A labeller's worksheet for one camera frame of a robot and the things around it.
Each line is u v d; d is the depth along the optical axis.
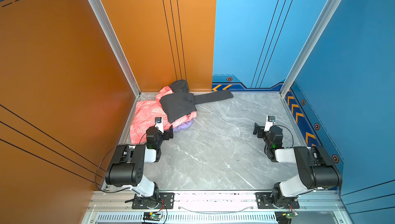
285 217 0.70
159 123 0.81
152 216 0.71
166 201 0.73
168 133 0.85
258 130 0.86
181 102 1.00
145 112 1.02
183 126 0.96
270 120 0.79
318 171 0.44
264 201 0.72
